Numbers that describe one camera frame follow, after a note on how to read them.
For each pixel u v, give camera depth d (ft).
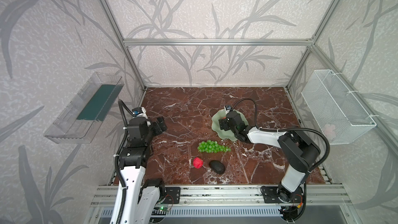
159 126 2.11
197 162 2.59
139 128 1.66
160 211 2.35
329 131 2.36
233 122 2.35
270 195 2.39
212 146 2.78
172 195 2.40
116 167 1.51
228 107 2.69
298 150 1.57
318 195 2.48
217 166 2.58
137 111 2.02
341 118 2.00
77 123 2.10
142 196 1.90
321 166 2.77
